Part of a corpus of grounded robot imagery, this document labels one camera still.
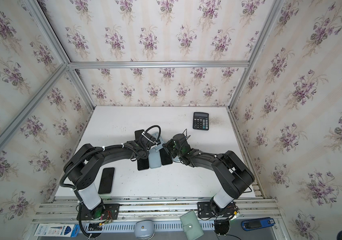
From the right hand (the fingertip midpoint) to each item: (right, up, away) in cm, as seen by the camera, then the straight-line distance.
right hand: (159, 145), depth 87 cm
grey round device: (-4, -31, -25) cm, 40 cm away
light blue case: (-1, -1, -1) cm, 2 cm away
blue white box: (-45, -36, -20) cm, 61 cm away
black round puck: (+32, -37, -15) cm, 51 cm away
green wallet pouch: (+17, -35, -18) cm, 42 cm away
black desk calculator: (+29, +15, +22) cm, 39 cm away
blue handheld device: (+42, -32, -21) cm, 57 cm away
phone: (-11, -13, +6) cm, 18 cm away
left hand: (-12, +1, +7) cm, 14 cm away
